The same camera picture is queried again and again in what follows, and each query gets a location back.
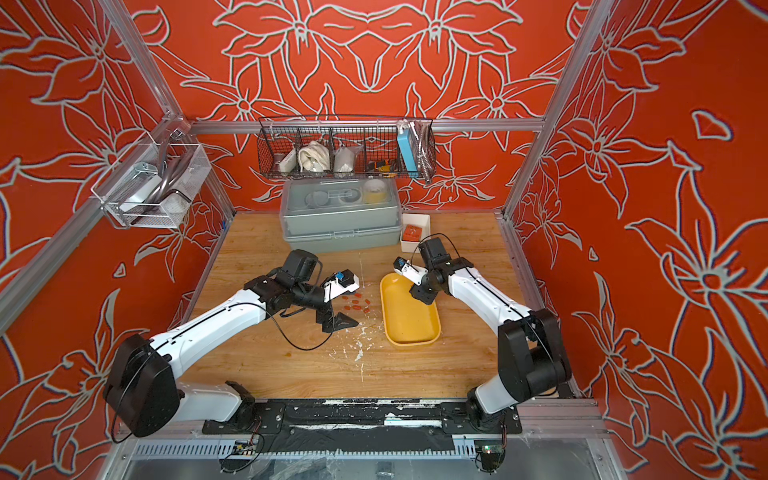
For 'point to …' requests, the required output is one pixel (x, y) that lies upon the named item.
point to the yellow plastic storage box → (408, 320)
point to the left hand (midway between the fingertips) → (354, 302)
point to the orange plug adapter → (411, 233)
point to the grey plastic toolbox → (337, 214)
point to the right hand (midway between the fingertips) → (416, 284)
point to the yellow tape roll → (375, 192)
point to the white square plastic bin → (419, 220)
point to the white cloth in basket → (314, 158)
